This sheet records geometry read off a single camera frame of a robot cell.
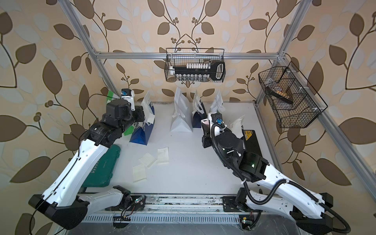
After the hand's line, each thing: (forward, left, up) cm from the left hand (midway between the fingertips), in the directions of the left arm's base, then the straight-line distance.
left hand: (138, 104), depth 69 cm
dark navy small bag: (+15, -30, -27) cm, 42 cm away
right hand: (-11, -31, 0) cm, 33 cm away
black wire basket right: (+5, -78, -2) cm, 78 cm away
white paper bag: (+9, -19, -21) cm, 30 cm away
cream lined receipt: (-9, -8, -37) cm, 39 cm away
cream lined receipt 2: (-12, +2, -38) cm, 40 cm away
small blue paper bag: (-7, 0, -12) cm, 14 cm away
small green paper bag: (+17, -42, -17) cm, 48 cm away
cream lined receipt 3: (-19, +5, -39) cm, 44 cm away
